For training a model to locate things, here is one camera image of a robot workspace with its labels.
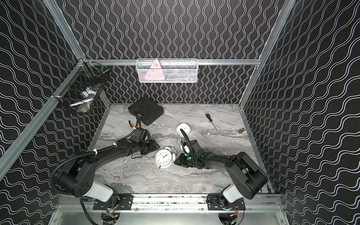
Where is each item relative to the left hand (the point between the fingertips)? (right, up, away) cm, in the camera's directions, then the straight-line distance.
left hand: (157, 145), depth 89 cm
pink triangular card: (-1, +47, +1) cm, 47 cm away
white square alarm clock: (+18, +11, +13) cm, 24 cm away
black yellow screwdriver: (+37, +19, +24) cm, 48 cm away
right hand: (+11, -10, -3) cm, 15 cm away
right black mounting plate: (+32, -27, -16) cm, 45 cm away
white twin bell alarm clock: (+5, -7, -2) cm, 9 cm away
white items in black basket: (-43, +30, -3) cm, 53 cm away
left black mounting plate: (-15, -28, -14) cm, 34 cm away
